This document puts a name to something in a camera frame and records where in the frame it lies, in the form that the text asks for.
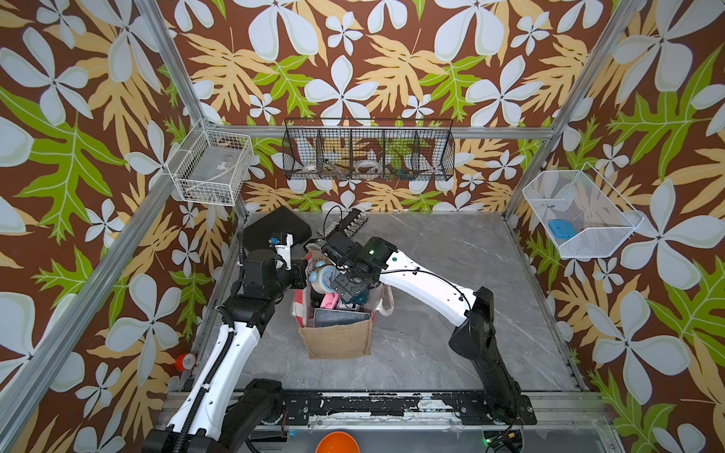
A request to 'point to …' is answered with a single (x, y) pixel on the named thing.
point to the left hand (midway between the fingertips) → (305, 258)
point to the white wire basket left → (210, 165)
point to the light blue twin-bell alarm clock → (321, 277)
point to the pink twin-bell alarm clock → (330, 301)
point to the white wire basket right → (581, 213)
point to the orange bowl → (337, 442)
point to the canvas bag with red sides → (336, 328)
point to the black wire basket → (369, 149)
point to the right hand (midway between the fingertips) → (349, 276)
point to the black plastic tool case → (282, 221)
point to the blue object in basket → (563, 229)
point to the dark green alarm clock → (360, 299)
